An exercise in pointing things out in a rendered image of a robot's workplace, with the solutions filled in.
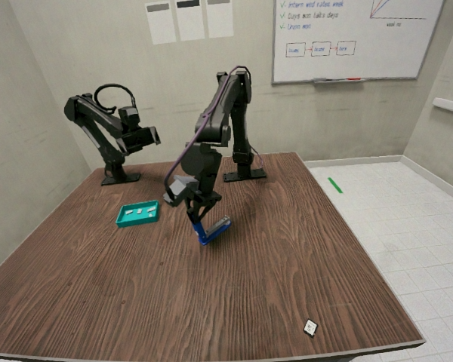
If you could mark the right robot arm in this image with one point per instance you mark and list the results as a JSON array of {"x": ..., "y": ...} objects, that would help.
[{"x": 116, "y": 127}]

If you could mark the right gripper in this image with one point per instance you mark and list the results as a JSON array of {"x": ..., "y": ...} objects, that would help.
[{"x": 136, "y": 138}]

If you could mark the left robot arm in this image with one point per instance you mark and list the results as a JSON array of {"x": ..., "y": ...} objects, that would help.
[{"x": 201, "y": 158}]

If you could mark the teal shallow tray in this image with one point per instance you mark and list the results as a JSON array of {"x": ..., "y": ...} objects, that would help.
[{"x": 135, "y": 207}]

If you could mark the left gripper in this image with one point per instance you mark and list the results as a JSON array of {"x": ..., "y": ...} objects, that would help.
[{"x": 201, "y": 192}]

